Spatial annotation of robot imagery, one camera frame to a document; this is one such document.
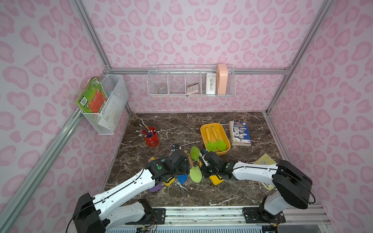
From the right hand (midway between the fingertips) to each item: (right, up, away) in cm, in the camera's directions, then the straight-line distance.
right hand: (201, 168), depth 87 cm
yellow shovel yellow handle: (+8, -6, -3) cm, 10 cm away
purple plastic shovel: (-25, -9, -5) cm, 27 cm away
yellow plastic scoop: (-19, -8, -3) cm, 20 cm away
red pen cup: (-30, +16, +9) cm, 35 cm away
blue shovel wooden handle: (-11, -6, -1) cm, 12 cm away
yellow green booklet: (+41, +4, +6) cm, 42 cm away
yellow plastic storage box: (+10, +21, +19) cm, 30 cm away
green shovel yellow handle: (+14, +12, +12) cm, 22 cm away
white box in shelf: (+7, +52, +6) cm, 53 cm away
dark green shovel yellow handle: (+8, +11, +12) cm, 18 cm away
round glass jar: (-26, +49, +11) cm, 57 cm away
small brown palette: (-5, +50, +8) cm, 51 cm away
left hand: (-9, +5, -9) cm, 14 cm away
